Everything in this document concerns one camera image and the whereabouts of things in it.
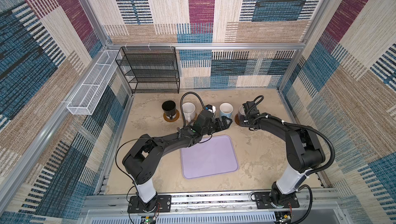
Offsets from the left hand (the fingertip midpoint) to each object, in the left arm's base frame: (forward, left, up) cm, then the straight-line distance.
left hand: (229, 121), depth 83 cm
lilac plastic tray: (-12, +7, -16) cm, 21 cm away
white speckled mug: (+19, +22, -13) cm, 32 cm away
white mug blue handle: (+15, -1, -9) cm, 18 cm away
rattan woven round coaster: (-7, +19, +10) cm, 23 cm away
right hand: (+7, -13, -12) cm, 19 cm away
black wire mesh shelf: (+44, +50, 0) cm, 66 cm away
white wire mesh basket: (+19, +83, 0) cm, 85 cm away
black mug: (+17, +35, -10) cm, 40 cm away
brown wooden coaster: (+11, +32, -14) cm, 37 cm away
